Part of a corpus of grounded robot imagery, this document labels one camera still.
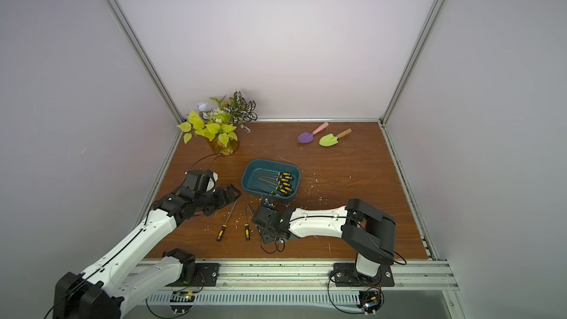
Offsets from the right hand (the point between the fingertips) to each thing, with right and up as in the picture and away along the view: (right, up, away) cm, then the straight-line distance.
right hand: (265, 230), depth 82 cm
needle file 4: (+7, +15, +13) cm, 21 cm away
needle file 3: (+7, +17, +16) cm, 24 cm away
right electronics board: (+36, -17, -12) cm, 42 cm away
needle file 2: (-7, +6, +6) cm, 11 cm away
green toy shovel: (+31, +35, +31) cm, 56 cm away
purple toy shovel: (+18, +36, +32) cm, 51 cm away
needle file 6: (+6, +13, +11) cm, 18 cm away
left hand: (-11, +13, -1) cm, 17 cm away
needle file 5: (+6, +14, +12) cm, 20 cm away
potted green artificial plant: (-22, +42, +13) cm, 49 cm away
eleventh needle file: (+4, +19, +16) cm, 25 cm away
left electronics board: (-27, -20, -10) cm, 35 cm away
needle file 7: (+3, +11, +10) cm, 16 cm away
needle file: (-7, +1, +2) cm, 8 cm away
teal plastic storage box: (+1, +17, +16) cm, 23 cm away
